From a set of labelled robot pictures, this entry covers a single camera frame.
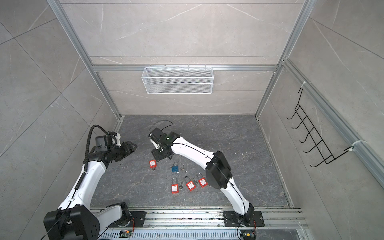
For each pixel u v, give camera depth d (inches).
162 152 28.1
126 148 28.7
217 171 20.3
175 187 32.4
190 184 32.9
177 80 39.7
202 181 33.4
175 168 35.7
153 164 36.1
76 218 15.1
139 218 28.7
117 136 29.7
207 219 29.4
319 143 24.5
